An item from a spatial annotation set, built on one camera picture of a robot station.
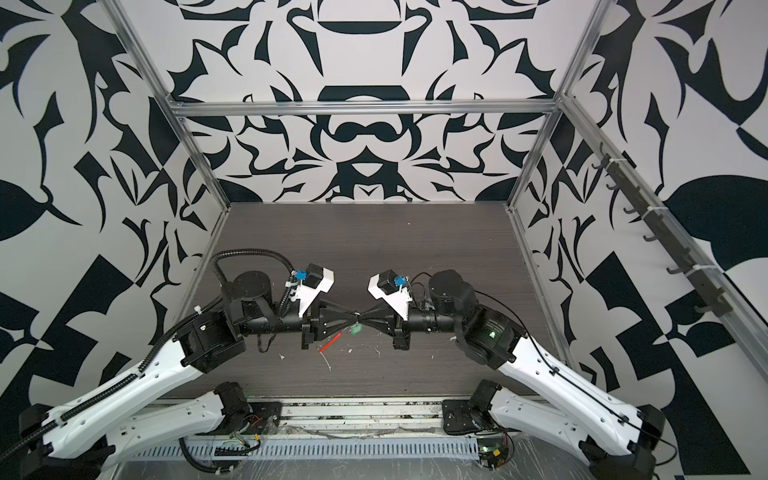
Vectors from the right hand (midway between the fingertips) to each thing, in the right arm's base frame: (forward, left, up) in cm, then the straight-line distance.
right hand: (363, 318), depth 58 cm
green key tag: (-1, +2, -3) cm, 4 cm away
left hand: (+1, +1, +2) cm, 2 cm away
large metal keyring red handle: (-3, +7, -4) cm, 8 cm away
